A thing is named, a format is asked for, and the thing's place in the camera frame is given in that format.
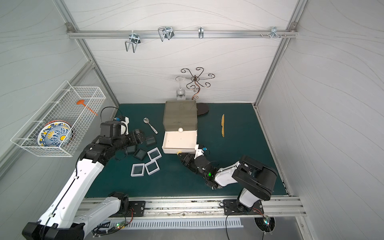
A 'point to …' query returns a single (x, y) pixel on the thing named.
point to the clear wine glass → (180, 92)
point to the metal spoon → (146, 121)
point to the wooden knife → (223, 125)
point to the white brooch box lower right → (152, 167)
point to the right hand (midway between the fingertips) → (178, 156)
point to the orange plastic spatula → (81, 102)
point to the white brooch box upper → (154, 154)
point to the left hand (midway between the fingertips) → (139, 134)
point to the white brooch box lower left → (138, 170)
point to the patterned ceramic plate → (56, 133)
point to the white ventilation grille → (129, 224)
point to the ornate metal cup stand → (202, 109)
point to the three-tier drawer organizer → (180, 127)
